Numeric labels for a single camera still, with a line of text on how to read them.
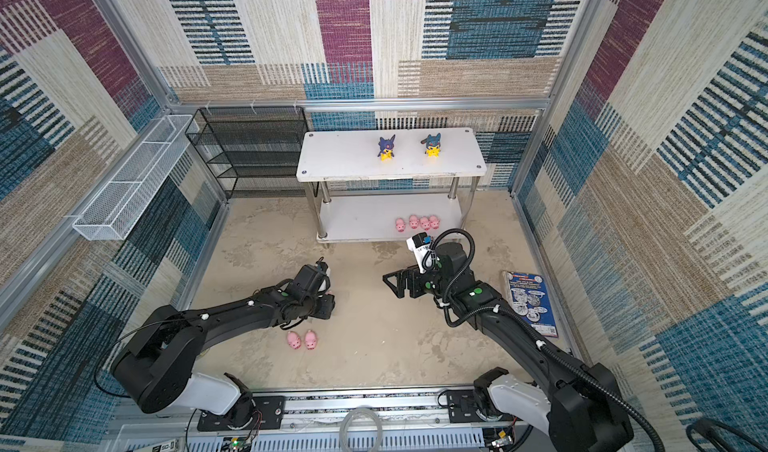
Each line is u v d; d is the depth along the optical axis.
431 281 0.68
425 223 1.00
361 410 0.70
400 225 1.00
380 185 1.24
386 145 0.77
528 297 0.89
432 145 0.78
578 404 0.39
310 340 0.83
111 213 0.70
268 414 0.73
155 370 0.43
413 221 1.01
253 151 1.11
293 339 0.83
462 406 0.73
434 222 1.00
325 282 0.74
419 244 0.71
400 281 0.69
